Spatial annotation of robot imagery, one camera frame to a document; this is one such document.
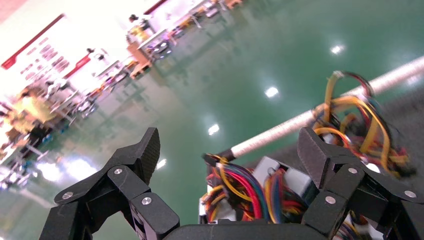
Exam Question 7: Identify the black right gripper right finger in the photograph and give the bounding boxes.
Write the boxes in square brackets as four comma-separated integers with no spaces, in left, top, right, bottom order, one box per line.
[297,126,424,240]

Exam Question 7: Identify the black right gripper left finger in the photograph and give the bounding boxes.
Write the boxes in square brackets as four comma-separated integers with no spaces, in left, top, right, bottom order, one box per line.
[39,127,180,240]

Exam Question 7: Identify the power supply with blue-red wires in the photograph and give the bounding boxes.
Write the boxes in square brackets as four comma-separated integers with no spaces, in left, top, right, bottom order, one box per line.
[198,152,316,229]

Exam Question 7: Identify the distant workshop benches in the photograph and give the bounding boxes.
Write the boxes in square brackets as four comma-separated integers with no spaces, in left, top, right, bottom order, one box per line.
[0,0,246,180]

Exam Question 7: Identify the white pipe cart frame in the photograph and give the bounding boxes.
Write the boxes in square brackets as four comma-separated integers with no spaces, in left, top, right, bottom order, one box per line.
[203,55,424,167]

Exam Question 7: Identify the yellow and orange cable tangle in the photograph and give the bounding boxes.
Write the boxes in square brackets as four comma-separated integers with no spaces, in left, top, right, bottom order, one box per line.
[312,70,417,178]

